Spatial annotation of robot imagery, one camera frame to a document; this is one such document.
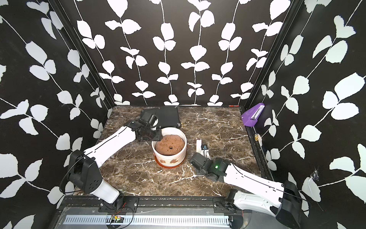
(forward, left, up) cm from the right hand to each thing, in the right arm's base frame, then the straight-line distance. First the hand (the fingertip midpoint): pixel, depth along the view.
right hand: (199, 163), depth 78 cm
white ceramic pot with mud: (+7, +17, +1) cm, 18 cm away
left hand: (+16, +23, +5) cm, 28 cm away
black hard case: (+44, +24, -11) cm, 51 cm away
